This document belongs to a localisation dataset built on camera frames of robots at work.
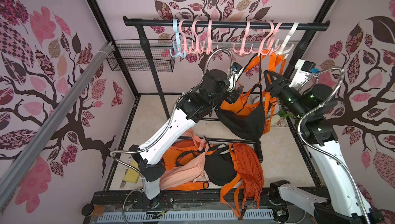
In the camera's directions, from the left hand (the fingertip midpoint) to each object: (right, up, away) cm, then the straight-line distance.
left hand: (232, 84), depth 62 cm
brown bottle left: (-59, -53, +1) cm, 80 cm away
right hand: (+11, +4, -8) cm, 15 cm away
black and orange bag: (-3, -42, +21) cm, 47 cm away
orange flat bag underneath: (-25, -35, +23) cm, 49 cm away
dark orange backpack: (+13, -44, +17) cm, 49 cm away
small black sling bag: (+9, -17, +6) cm, 20 cm away
